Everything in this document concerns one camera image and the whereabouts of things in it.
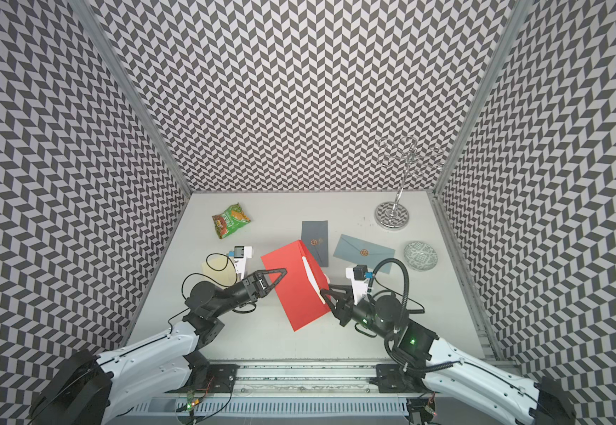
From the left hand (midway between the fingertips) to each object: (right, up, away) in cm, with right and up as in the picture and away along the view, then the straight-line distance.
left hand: (287, 277), depth 67 cm
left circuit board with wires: (-24, -31, -1) cm, 40 cm away
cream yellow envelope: (-17, +2, -1) cm, 17 cm away
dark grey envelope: (+6, +8, +38) cm, 39 cm away
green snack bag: (-28, +14, +38) cm, 49 cm away
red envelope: (+3, -3, +1) cm, 5 cm away
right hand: (+10, -6, +3) cm, 11 cm away
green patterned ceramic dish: (+45, +1, +29) cm, 54 cm away
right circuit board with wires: (+35, -34, -1) cm, 49 cm away
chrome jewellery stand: (+39, +16, +40) cm, 58 cm away
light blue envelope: (+24, +2, +32) cm, 40 cm away
